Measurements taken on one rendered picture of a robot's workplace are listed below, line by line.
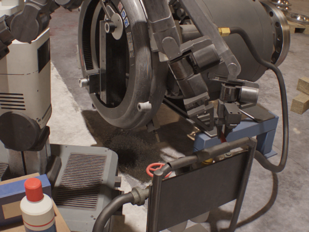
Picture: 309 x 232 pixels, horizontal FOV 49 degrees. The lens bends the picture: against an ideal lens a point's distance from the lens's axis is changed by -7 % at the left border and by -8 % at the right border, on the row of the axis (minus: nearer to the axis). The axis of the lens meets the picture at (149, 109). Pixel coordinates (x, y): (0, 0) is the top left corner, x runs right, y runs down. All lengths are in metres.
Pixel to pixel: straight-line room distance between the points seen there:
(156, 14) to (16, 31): 0.34
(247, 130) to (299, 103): 0.96
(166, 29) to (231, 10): 1.00
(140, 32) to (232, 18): 0.58
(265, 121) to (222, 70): 1.12
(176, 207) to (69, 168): 0.53
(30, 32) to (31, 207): 0.43
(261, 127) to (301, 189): 0.41
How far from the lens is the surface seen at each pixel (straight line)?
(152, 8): 0.87
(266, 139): 2.10
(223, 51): 1.19
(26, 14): 0.90
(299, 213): 1.81
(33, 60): 1.12
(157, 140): 1.67
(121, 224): 1.58
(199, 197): 1.15
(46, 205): 0.69
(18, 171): 1.38
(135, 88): 1.47
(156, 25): 0.87
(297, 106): 2.82
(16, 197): 0.85
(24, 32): 0.91
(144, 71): 1.42
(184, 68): 0.90
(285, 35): 2.21
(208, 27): 1.20
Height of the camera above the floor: 1.10
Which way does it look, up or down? 26 degrees down
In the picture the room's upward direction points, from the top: 3 degrees clockwise
